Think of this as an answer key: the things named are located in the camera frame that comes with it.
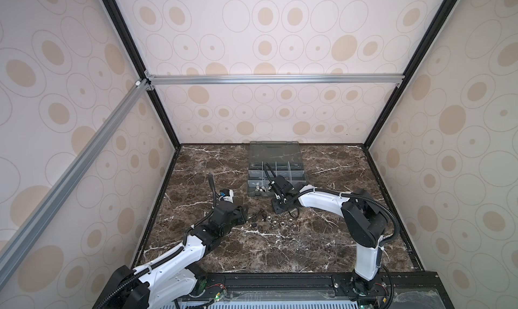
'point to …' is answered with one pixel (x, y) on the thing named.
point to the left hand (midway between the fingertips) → (250, 207)
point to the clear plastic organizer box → (284, 158)
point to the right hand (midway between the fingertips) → (283, 204)
